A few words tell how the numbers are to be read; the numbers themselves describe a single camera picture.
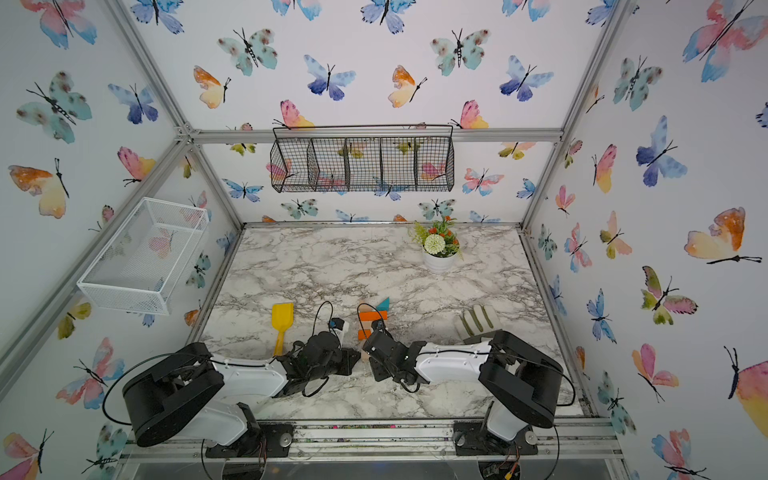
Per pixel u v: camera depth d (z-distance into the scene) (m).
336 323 0.81
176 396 0.43
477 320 0.94
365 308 0.96
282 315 0.96
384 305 0.97
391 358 0.65
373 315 0.93
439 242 0.93
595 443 0.74
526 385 0.44
